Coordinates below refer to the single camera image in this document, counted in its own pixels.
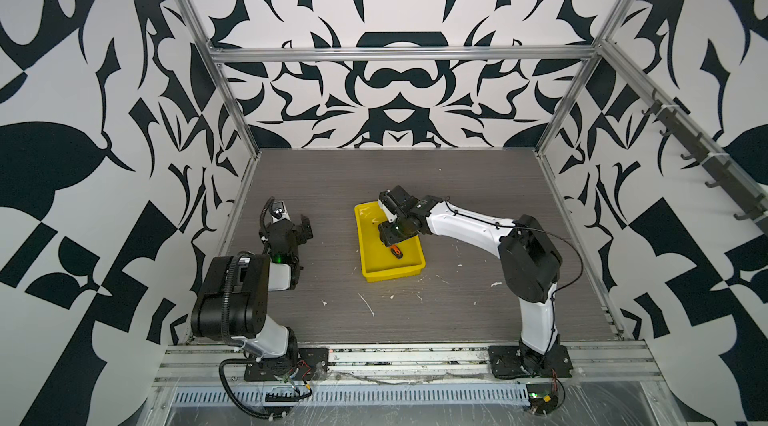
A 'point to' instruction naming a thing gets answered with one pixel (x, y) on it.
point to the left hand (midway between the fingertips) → (285, 215)
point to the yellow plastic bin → (377, 260)
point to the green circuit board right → (542, 399)
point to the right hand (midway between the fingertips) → (387, 233)
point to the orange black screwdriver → (396, 251)
